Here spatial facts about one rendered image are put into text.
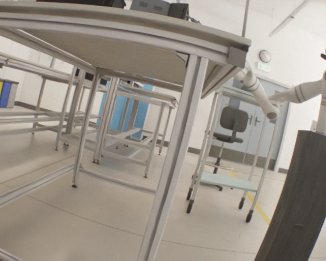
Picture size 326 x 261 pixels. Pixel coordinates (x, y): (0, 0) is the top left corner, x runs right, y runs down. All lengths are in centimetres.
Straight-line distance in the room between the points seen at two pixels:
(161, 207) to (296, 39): 801
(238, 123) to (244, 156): 393
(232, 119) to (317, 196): 293
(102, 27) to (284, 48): 774
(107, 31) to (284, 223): 107
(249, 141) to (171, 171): 731
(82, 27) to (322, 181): 115
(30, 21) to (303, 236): 140
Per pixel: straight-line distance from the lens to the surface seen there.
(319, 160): 147
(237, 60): 83
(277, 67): 833
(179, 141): 85
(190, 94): 85
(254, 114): 815
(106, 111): 402
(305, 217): 151
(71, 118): 473
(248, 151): 816
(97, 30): 88
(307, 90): 164
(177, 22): 83
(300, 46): 869
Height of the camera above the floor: 78
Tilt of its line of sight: 2 degrees down
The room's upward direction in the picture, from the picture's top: 14 degrees clockwise
